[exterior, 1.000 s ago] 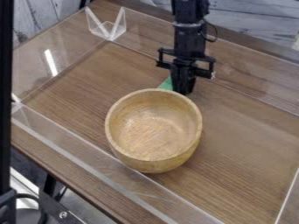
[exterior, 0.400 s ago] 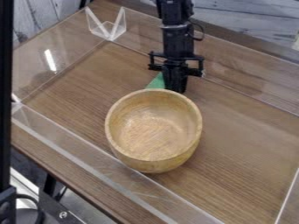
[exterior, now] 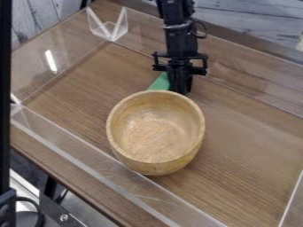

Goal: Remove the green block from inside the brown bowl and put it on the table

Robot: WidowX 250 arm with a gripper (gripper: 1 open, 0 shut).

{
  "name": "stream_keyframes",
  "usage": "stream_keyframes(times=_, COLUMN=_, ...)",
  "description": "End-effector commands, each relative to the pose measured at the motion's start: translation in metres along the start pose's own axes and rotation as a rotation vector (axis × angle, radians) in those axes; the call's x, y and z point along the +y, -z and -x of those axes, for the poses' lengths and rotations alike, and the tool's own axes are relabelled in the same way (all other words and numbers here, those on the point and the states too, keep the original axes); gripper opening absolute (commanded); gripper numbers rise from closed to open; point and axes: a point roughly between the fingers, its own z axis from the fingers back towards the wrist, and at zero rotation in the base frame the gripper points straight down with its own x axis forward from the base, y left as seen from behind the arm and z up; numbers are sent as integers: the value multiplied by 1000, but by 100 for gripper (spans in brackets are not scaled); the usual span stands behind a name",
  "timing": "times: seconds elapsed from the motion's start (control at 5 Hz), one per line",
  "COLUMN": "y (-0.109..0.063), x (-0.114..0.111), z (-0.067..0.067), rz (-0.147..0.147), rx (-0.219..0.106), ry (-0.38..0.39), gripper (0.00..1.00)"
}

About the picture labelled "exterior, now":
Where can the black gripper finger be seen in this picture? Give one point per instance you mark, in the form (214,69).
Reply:
(174,78)
(186,80)

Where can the black base with screw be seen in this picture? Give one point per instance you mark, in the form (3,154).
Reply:
(58,217)

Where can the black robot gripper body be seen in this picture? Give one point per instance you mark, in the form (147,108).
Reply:
(182,55)

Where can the brown wooden bowl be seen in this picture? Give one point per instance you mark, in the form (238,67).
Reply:
(155,130)

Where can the green rectangular block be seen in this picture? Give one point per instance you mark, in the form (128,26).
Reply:
(160,83)

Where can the clear acrylic tray enclosure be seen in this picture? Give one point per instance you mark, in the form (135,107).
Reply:
(206,160)

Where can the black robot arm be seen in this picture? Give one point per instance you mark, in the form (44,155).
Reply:
(175,12)

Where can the black metal table leg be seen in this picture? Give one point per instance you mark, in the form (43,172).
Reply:
(51,187)

